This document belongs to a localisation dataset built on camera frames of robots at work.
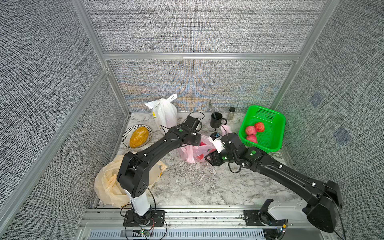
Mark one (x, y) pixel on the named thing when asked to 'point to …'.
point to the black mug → (215, 120)
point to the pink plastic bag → (192, 153)
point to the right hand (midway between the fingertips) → (209, 152)
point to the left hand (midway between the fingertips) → (200, 138)
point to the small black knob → (232, 109)
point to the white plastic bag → (165, 112)
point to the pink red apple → (251, 136)
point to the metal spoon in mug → (210, 104)
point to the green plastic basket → (272, 139)
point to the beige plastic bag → (108, 188)
